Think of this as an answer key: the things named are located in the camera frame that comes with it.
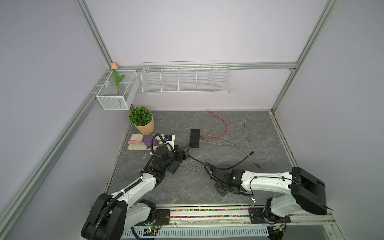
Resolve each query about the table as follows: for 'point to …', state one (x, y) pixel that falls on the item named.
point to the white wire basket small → (118, 91)
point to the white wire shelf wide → (186, 77)
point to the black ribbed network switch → (194, 138)
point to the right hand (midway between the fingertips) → (220, 186)
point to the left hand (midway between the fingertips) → (184, 147)
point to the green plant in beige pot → (142, 118)
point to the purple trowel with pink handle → (147, 141)
